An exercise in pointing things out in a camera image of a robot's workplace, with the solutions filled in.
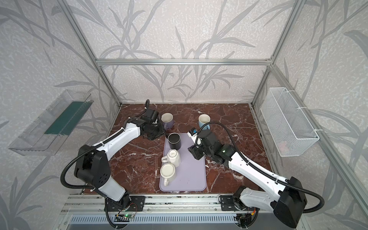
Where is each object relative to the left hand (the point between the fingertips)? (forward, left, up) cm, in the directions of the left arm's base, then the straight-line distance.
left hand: (164, 132), depth 88 cm
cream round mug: (-23, -4, -5) cm, 23 cm away
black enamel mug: (-3, -6, -4) cm, 7 cm away
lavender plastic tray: (-22, -16, -11) cm, 29 cm away
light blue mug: (+17, -26, -7) cm, 31 cm away
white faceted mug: (-15, -6, -2) cm, 16 cm away
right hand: (-11, -17, +5) cm, 21 cm away
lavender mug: (+13, 0, -4) cm, 13 cm away
